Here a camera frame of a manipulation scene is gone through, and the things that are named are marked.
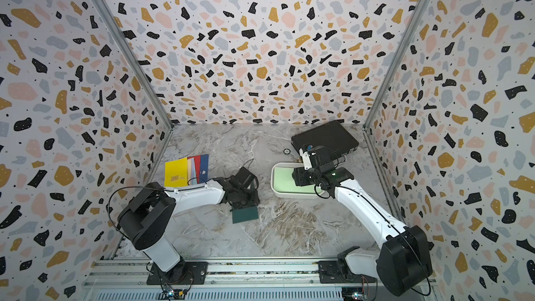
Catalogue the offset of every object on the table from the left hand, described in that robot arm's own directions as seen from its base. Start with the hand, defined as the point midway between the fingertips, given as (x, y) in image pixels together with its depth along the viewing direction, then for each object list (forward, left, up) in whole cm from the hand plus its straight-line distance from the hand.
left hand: (260, 201), depth 90 cm
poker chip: (+29, -13, -2) cm, 32 cm away
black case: (+38, -40, +2) cm, 55 cm away
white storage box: (+3, -13, 0) cm, 13 cm away
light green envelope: (+9, -11, +1) cm, 14 cm away
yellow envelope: (+16, +42, -2) cm, 45 cm away
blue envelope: (+19, +29, -2) cm, 34 cm away
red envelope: (+24, +33, -2) cm, 41 cm away
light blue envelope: (+12, +32, -1) cm, 34 cm away
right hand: (+5, -16, +14) cm, 22 cm away
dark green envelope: (-5, +6, -1) cm, 8 cm away
